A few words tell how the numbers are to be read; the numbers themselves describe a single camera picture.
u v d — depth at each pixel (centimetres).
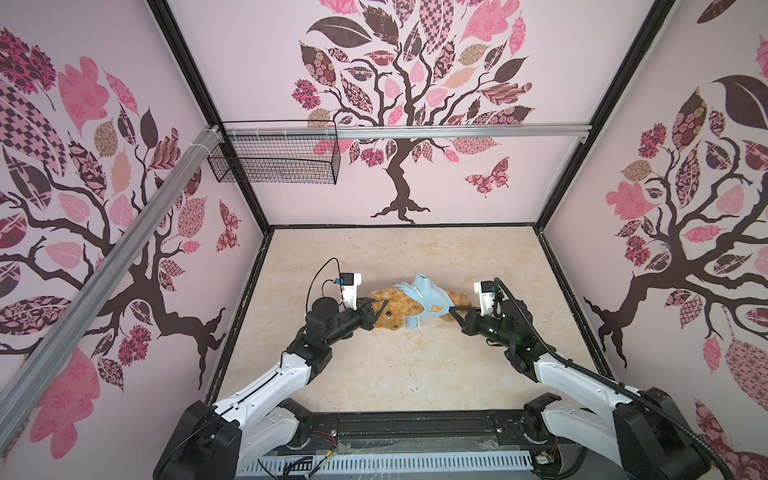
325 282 71
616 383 47
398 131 94
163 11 67
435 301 78
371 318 70
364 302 70
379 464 70
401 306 76
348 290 70
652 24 71
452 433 75
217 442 39
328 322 60
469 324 73
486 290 75
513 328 65
